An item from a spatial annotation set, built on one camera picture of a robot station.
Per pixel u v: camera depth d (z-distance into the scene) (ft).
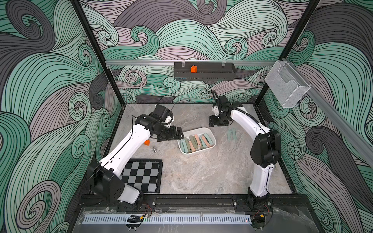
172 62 3.11
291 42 2.74
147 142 3.12
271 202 2.44
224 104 2.38
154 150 3.03
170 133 2.16
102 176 1.29
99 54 2.93
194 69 2.95
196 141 3.13
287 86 2.51
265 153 1.65
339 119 1.90
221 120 2.56
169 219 2.29
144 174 2.61
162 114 2.00
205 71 3.12
